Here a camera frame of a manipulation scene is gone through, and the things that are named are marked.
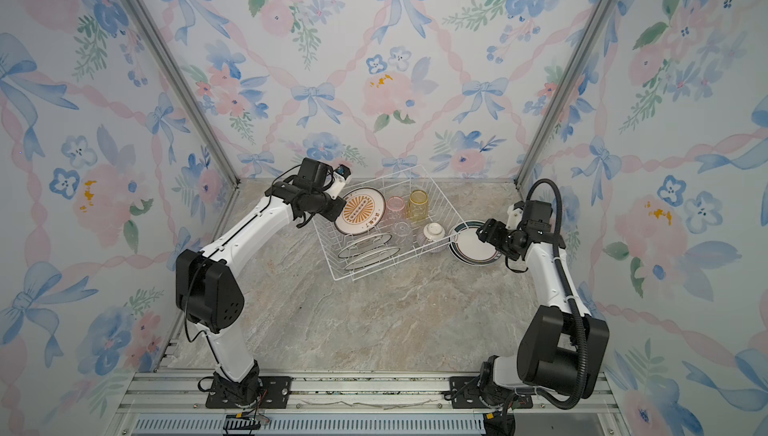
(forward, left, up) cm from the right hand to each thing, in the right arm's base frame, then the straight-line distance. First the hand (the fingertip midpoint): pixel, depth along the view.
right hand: (489, 234), depth 87 cm
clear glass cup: (+3, +25, -4) cm, 26 cm away
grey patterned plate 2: (-1, +34, -11) cm, 36 cm away
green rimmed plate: (+4, +2, -14) cm, 15 cm away
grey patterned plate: (+1, +37, -8) cm, 37 cm away
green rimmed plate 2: (+4, +3, -14) cm, 15 cm away
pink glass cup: (+12, +27, -4) cm, 30 cm away
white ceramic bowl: (+7, +14, -8) cm, 18 cm away
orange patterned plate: (+9, +37, -1) cm, 38 cm away
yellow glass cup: (+14, +20, -4) cm, 25 cm away
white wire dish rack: (+10, +30, -9) cm, 33 cm away
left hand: (+8, +43, +5) cm, 44 cm away
